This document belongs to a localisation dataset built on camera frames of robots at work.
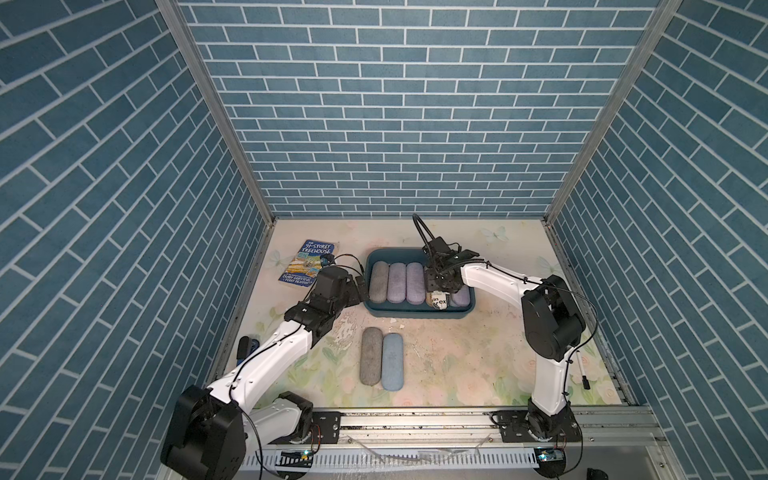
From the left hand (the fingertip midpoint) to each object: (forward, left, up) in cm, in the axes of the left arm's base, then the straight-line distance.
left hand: (360, 284), depth 84 cm
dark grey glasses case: (-16, -3, -12) cm, 20 cm away
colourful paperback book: (+16, +22, -13) cm, 30 cm away
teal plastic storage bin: (0, -15, -15) cm, 21 cm away
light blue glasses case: (-18, -9, -12) cm, 23 cm away
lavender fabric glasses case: (+8, -10, -11) cm, 18 cm away
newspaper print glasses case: (0, -23, -8) cm, 24 cm away
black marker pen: (-22, -63, -14) cm, 68 cm away
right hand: (+7, -24, -9) cm, 26 cm away
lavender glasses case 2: (+1, -31, -8) cm, 32 cm away
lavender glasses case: (+7, -17, -10) cm, 21 cm away
